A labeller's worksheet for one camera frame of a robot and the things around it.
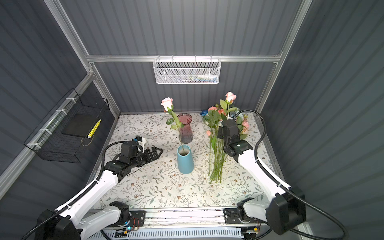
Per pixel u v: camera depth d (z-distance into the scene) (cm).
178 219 74
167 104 67
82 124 75
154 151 72
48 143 64
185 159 74
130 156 62
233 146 57
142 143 74
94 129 74
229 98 77
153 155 73
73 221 40
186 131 99
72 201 43
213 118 108
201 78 91
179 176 88
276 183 43
